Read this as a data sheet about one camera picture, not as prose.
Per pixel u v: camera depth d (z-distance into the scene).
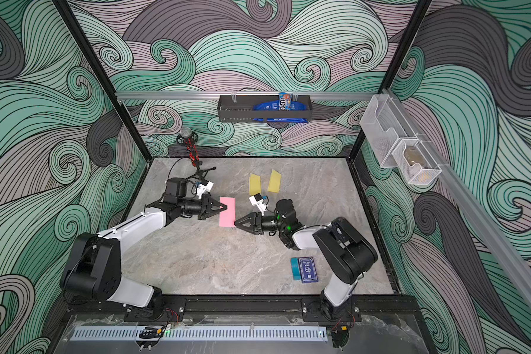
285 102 0.90
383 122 0.95
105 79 0.88
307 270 0.80
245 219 0.75
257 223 0.73
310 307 0.73
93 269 0.43
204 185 0.81
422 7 0.70
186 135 0.94
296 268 0.82
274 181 1.10
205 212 0.74
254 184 1.07
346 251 0.47
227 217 0.80
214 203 0.78
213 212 0.77
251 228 0.73
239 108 0.95
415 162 0.64
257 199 0.79
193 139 0.98
